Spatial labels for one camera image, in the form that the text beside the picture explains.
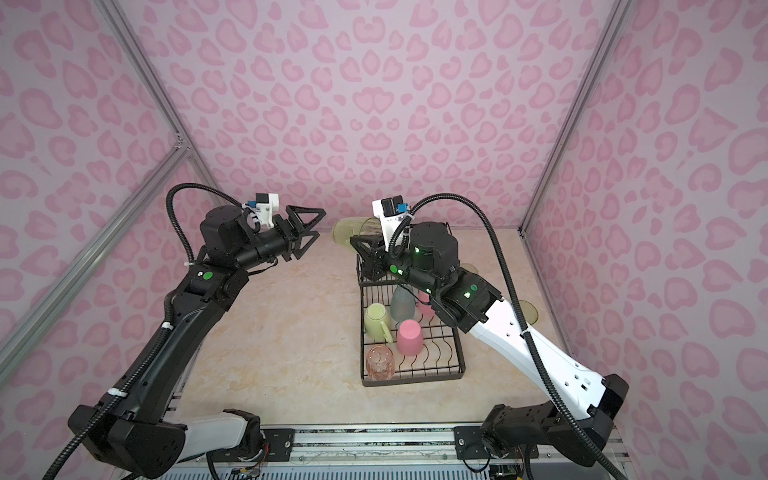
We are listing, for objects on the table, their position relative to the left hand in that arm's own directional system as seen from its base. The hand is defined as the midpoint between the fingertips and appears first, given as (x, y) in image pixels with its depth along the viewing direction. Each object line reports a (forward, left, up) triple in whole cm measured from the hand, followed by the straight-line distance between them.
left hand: (322, 217), depth 64 cm
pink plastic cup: (-1, -24, -39) cm, 46 cm away
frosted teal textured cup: (-2, -17, -34) cm, 38 cm away
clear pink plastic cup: (-18, -11, -38) cm, 43 cm away
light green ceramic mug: (-9, -10, -31) cm, 34 cm away
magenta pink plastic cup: (-13, -19, -32) cm, 40 cm away
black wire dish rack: (-15, -28, -41) cm, 52 cm away
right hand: (-8, -7, +1) cm, 11 cm away
